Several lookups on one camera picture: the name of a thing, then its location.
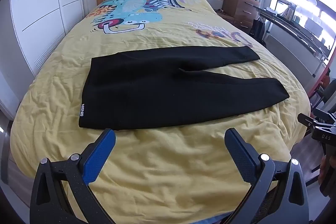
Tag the wooden nightstand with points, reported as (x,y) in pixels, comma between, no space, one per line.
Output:
(227,18)

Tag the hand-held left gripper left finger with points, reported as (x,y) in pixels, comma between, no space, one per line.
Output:
(101,158)

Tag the black pants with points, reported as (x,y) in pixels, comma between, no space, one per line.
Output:
(157,87)

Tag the white round lamp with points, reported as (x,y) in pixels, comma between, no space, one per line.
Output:
(311,0)

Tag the long desk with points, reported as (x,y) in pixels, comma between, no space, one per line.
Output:
(296,29)

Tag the person's right hand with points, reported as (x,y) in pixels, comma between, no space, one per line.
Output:
(323,171)

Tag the red framed mirror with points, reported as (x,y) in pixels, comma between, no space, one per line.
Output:
(316,82)

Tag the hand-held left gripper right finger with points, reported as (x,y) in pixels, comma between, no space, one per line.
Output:
(240,158)

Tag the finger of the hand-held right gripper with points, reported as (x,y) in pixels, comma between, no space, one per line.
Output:
(305,120)

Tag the white wardrobe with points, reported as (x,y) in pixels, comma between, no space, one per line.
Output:
(39,16)

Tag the bed with yellow dinosaur cover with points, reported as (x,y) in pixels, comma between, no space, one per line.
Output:
(157,174)

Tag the wooden dresser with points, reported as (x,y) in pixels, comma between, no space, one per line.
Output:
(240,7)

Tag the black bag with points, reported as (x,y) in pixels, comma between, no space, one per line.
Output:
(259,28)

